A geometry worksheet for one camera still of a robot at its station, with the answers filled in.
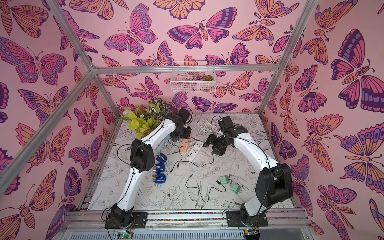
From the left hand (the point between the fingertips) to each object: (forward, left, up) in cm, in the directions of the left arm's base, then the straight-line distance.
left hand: (190, 136), depth 99 cm
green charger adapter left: (-27, -20, -5) cm, 34 cm away
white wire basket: (+27, -2, +27) cm, 39 cm away
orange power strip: (-4, +3, -4) cm, 6 cm away
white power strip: (-8, -3, -4) cm, 10 cm away
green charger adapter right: (-32, -25, -4) cm, 41 cm away
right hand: (-14, -10, +10) cm, 20 cm away
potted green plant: (-3, +27, +19) cm, 32 cm away
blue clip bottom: (-27, +16, -4) cm, 32 cm away
